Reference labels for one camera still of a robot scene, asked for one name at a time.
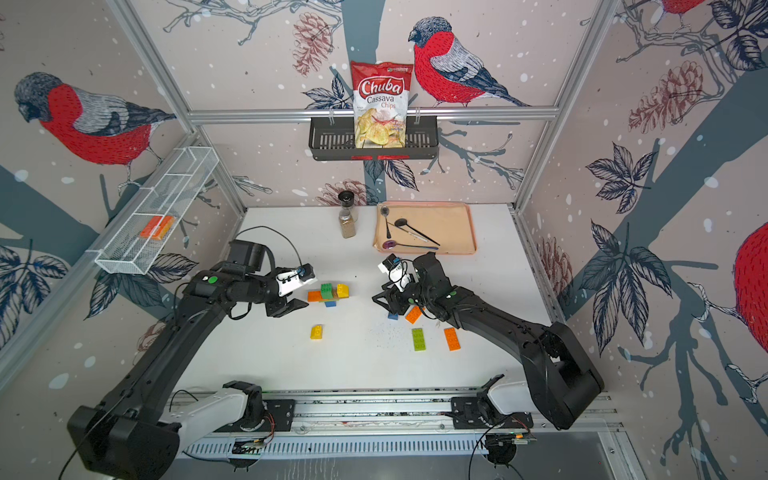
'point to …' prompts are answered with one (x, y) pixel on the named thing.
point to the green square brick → (327, 291)
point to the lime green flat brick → (419, 339)
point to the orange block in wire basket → (157, 227)
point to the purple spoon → (391, 244)
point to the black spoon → (402, 222)
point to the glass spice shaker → (346, 219)
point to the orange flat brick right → (452, 339)
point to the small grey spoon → (385, 211)
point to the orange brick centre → (413, 314)
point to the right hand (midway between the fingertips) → (380, 291)
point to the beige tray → (450, 224)
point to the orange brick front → (314, 296)
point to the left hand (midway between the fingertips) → (304, 283)
